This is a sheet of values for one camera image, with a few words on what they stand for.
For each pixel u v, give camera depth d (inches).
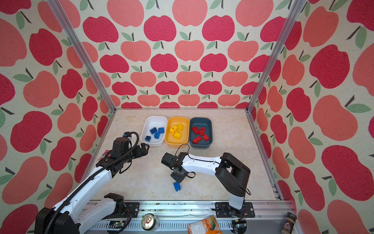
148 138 39.8
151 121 43.8
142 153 29.3
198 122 44.6
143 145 29.7
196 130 41.3
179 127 41.8
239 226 28.7
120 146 24.6
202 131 41.5
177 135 40.1
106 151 37.7
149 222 24.4
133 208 29.4
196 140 39.5
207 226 26.6
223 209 28.9
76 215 16.8
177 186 31.6
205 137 40.1
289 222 27.0
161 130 42.2
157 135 40.4
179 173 28.2
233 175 17.2
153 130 41.2
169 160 26.6
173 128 41.2
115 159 23.1
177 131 41.1
